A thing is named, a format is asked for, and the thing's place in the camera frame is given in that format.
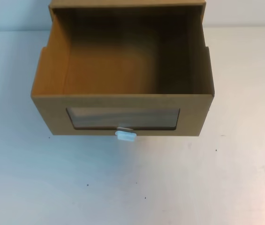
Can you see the white drawer handle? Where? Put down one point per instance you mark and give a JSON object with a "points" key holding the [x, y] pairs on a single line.
{"points": [[125, 134]]}

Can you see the cardboard shoebox drawer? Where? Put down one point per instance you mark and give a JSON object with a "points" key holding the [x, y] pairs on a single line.
{"points": [[139, 69]]}

